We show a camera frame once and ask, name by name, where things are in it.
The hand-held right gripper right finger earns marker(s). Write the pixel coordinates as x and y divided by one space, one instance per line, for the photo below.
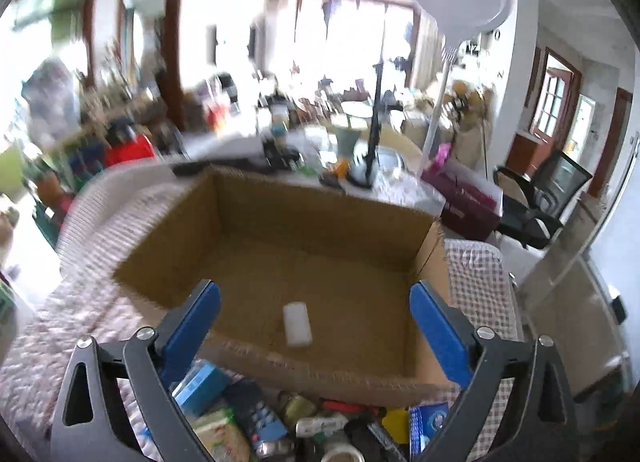
435 329

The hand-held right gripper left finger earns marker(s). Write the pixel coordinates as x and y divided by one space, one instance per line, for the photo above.
192 329

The light blue small box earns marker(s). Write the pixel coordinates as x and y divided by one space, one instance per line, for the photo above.
200 387

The blue and white packet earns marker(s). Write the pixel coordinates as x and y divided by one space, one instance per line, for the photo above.
427 429

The yellow block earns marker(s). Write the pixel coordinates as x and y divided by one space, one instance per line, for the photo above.
395 424

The dark blue calculator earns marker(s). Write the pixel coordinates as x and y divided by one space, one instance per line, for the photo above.
257 412

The small white bottle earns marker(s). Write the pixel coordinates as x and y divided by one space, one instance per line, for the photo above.
297 324

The green snack packet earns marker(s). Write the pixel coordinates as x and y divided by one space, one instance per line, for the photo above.
222 437

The brown cardboard box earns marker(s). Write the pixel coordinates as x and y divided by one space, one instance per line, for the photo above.
325 267

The black remote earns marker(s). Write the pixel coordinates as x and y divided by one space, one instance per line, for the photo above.
370 439

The green glass bottle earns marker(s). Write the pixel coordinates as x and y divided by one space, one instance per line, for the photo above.
297 409

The clear tape roll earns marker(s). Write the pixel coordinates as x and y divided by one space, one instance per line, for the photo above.
345 449

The white tube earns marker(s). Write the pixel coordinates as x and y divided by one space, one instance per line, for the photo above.
320 426

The maroon shopping bag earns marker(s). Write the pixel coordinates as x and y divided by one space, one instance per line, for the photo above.
465 207

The black office chair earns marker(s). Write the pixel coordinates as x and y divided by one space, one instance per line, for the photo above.
530 227

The white curved headboard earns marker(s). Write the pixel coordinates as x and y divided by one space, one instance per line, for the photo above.
115 197

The red plastic container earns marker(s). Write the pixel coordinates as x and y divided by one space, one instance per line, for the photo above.
127 151

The black phone tripod stand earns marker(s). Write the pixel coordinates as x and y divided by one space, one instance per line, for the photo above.
374 132

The teal vase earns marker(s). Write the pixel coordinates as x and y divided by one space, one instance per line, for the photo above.
347 142

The electric fan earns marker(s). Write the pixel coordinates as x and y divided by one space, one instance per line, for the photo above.
465 104

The green bucket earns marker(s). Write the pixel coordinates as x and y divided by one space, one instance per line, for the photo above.
10 167

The brown wooden door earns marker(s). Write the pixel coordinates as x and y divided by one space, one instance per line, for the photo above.
550 102

